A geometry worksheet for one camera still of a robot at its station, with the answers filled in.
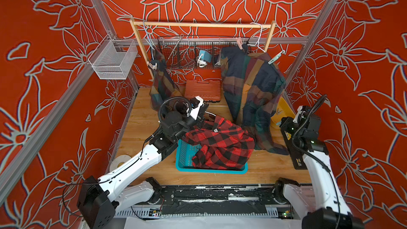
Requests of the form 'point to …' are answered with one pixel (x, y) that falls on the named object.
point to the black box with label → (291, 130)
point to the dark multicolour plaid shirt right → (253, 85)
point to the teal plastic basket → (184, 153)
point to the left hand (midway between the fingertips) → (206, 103)
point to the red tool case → (210, 91)
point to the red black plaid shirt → (221, 143)
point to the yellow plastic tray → (282, 110)
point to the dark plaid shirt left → (164, 87)
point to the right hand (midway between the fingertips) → (280, 117)
